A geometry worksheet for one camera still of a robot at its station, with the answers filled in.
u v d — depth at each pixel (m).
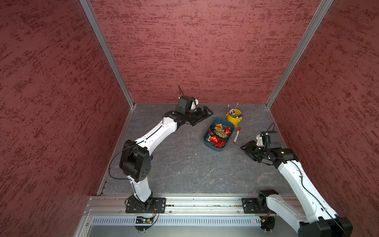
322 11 0.72
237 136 1.01
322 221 0.39
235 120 1.01
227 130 1.01
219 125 1.04
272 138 0.61
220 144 0.92
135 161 0.46
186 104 0.65
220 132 0.97
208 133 0.98
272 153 0.55
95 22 0.76
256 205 0.72
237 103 1.26
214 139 0.94
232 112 0.93
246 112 1.19
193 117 0.72
